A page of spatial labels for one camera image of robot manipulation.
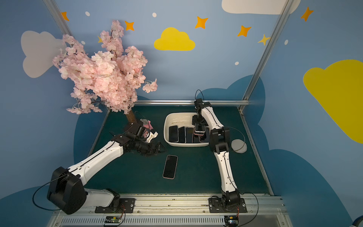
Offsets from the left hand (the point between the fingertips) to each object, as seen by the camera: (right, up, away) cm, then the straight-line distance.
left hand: (162, 150), depth 79 cm
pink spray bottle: (-11, +15, +11) cm, 22 cm away
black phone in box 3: (+22, +4, +20) cm, 30 cm away
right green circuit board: (+38, -36, -6) cm, 52 cm away
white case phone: (+5, +7, +25) cm, 27 cm away
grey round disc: (+52, -1, +20) cm, 55 cm away
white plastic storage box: (+11, +18, +32) cm, 38 cm away
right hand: (+26, +16, +28) cm, 41 cm away
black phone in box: (+11, +6, +21) cm, 25 cm away
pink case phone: (+4, -13, +10) cm, 16 cm away
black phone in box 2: (+17, +8, +23) cm, 29 cm away
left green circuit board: (-25, -34, -7) cm, 43 cm away
